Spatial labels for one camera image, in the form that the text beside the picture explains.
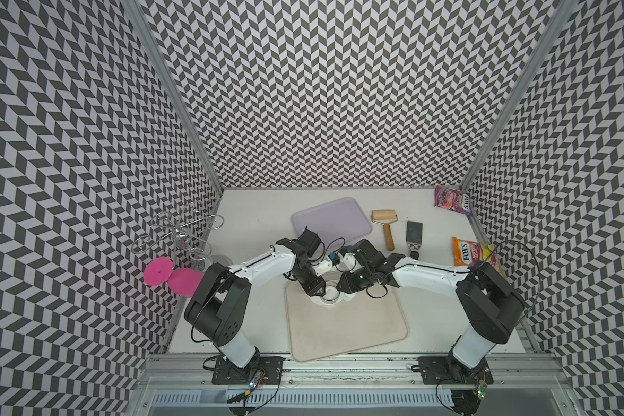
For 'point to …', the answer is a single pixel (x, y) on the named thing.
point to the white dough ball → (318, 299)
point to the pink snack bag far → (452, 199)
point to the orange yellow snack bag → (467, 252)
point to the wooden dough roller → (386, 217)
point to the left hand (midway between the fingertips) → (316, 290)
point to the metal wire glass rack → (181, 231)
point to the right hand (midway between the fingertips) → (340, 291)
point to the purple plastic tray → (333, 221)
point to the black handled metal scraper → (413, 237)
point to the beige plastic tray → (318, 331)
